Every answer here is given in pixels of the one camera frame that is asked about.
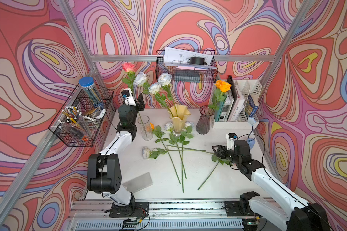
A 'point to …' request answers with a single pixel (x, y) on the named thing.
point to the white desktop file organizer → (247, 86)
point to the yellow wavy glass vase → (178, 113)
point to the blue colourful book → (252, 105)
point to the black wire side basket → (92, 113)
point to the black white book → (230, 101)
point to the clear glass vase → (145, 127)
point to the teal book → (217, 113)
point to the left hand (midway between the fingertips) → (138, 93)
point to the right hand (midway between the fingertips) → (217, 151)
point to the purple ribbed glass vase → (205, 123)
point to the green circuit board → (129, 223)
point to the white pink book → (237, 107)
